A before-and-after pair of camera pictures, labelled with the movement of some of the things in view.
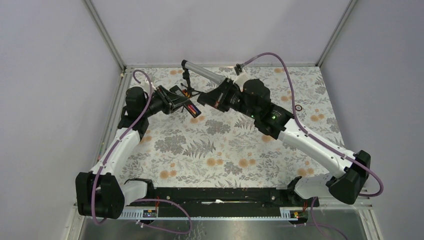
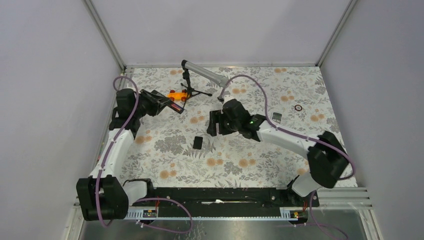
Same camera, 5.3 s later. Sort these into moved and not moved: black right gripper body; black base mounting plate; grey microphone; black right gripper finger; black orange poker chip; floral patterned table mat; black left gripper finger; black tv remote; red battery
Moved: black tv remote; black left gripper finger; black right gripper body; red battery; black right gripper finger
Not moved: black base mounting plate; floral patterned table mat; black orange poker chip; grey microphone
